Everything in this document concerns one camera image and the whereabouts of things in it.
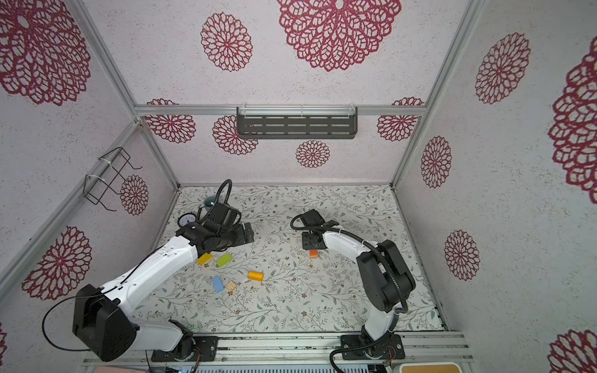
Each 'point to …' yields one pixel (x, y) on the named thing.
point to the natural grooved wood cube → (231, 286)
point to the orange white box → (430, 367)
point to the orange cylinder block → (256, 276)
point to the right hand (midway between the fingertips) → (311, 238)
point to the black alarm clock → (186, 218)
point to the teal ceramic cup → (209, 202)
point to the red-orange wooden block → (313, 254)
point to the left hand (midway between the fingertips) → (242, 239)
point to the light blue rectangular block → (218, 284)
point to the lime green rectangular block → (224, 259)
